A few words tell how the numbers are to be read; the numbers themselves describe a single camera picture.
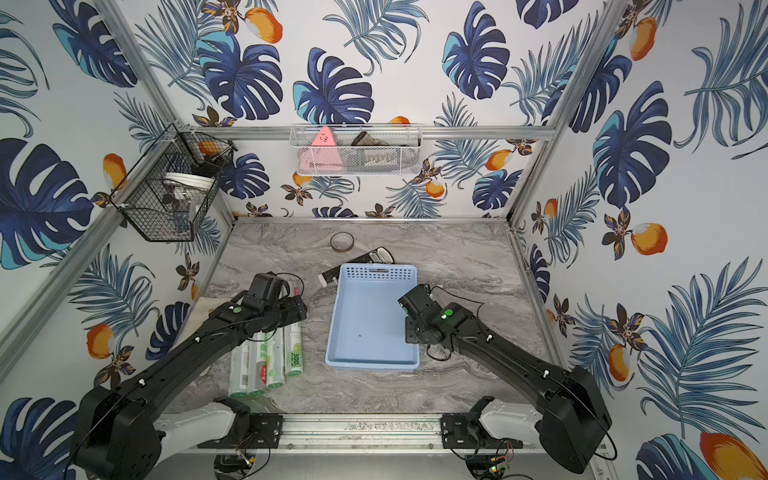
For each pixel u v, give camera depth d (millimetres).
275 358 827
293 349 838
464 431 741
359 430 754
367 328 925
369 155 913
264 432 745
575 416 397
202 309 973
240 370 802
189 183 791
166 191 908
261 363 818
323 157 901
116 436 390
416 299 619
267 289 649
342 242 1145
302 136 926
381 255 1094
